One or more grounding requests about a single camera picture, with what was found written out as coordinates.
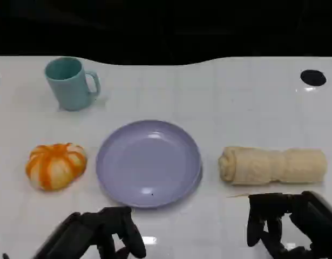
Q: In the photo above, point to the lilac plate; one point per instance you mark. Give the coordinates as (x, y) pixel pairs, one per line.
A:
(146, 164)

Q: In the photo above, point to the beige towel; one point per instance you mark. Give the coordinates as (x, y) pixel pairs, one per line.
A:
(273, 166)

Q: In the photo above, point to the pale green mug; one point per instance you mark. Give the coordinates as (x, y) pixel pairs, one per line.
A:
(68, 89)

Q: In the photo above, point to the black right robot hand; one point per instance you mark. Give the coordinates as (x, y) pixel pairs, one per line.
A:
(303, 221)

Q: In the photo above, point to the orange and white bread roll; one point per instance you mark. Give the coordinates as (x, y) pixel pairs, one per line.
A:
(56, 167)

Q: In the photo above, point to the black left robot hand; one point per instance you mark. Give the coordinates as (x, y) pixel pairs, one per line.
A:
(84, 234)

